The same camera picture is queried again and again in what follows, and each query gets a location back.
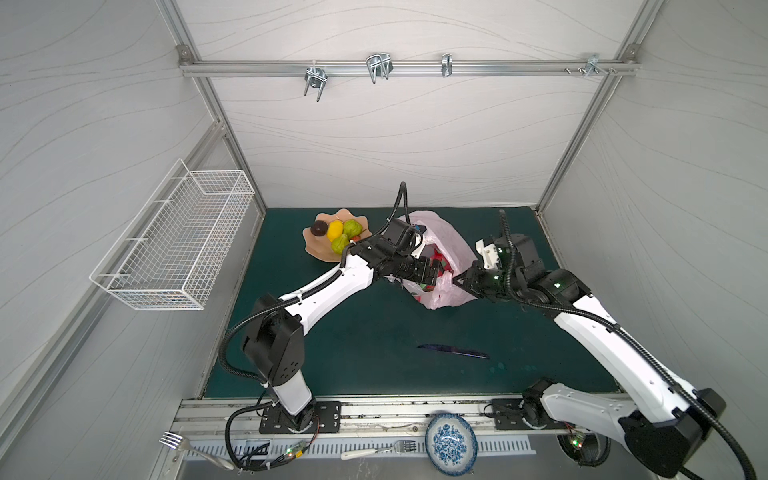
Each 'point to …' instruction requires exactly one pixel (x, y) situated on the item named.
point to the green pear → (351, 229)
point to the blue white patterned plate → (451, 443)
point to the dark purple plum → (319, 228)
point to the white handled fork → (402, 446)
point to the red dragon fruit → (443, 266)
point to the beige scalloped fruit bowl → (320, 246)
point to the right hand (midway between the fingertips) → (456, 272)
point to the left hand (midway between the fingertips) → (438, 269)
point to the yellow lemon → (334, 229)
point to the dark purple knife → (454, 350)
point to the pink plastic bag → (438, 230)
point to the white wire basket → (177, 244)
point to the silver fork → (178, 442)
